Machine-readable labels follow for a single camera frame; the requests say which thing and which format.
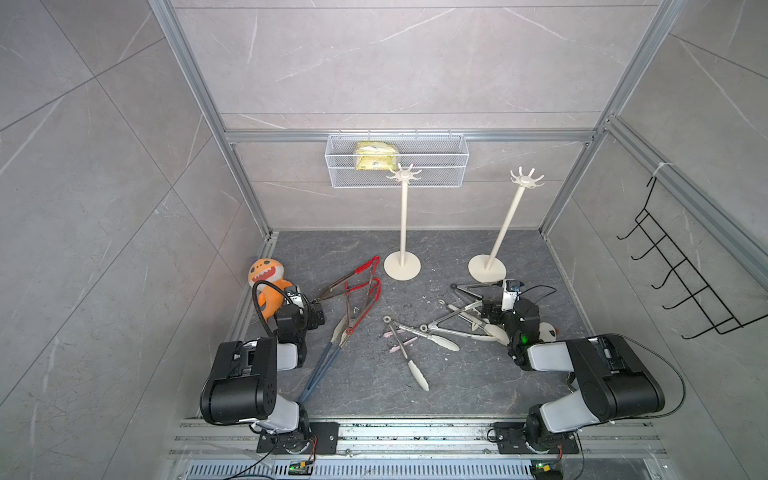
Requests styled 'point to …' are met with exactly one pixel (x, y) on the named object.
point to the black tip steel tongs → (459, 287)
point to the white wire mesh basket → (442, 157)
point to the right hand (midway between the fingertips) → (500, 294)
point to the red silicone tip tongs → (377, 291)
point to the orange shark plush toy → (270, 297)
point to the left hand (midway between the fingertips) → (304, 301)
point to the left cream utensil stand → (403, 265)
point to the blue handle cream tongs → (327, 356)
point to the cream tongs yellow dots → (493, 331)
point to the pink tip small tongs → (398, 331)
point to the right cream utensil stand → (485, 268)
